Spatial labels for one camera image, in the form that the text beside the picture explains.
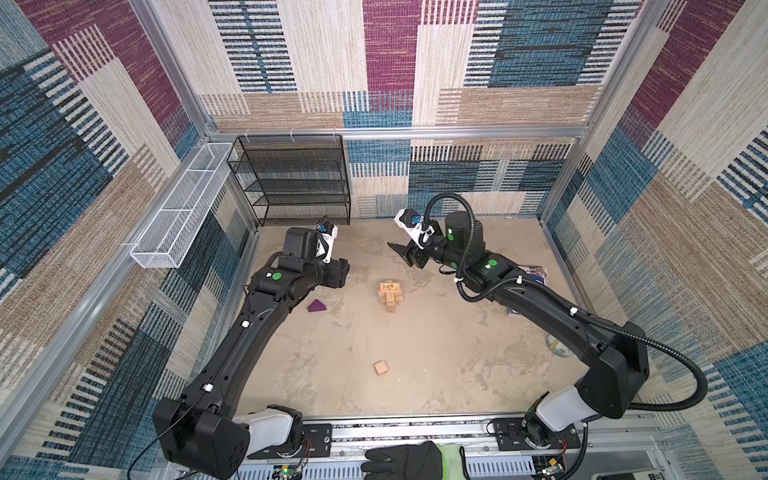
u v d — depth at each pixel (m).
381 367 0.84
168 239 0.71
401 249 0.66
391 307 0.95
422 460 0.70
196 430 0.37
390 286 0.92
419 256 0.66
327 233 0.66
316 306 0.96
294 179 1.09
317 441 0.73
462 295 0.58
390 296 0.91
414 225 0.61
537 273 1.01
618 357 0.42
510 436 0.73
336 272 0.67
